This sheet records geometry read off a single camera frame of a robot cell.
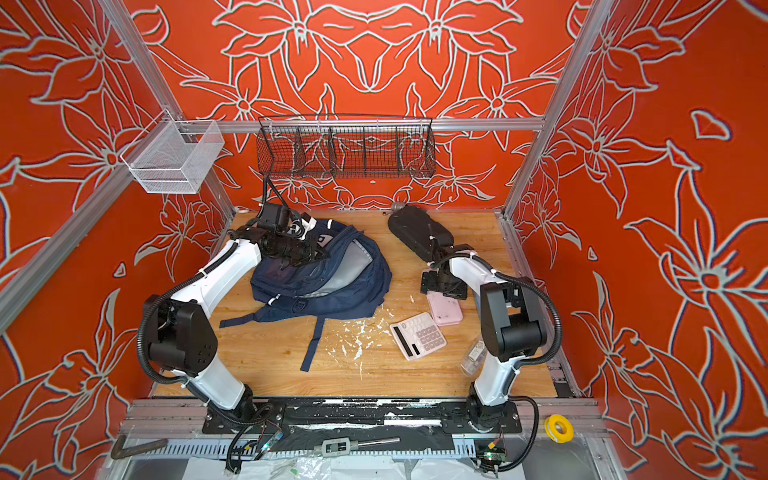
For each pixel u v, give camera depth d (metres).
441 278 0.79
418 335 0.85
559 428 0.71
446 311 0.90
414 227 1.10
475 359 0.81
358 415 0.74
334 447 0.68
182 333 0.45
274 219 0.68
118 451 0.69
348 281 0.88
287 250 0.72
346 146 0.98
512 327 0.48
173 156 0.92
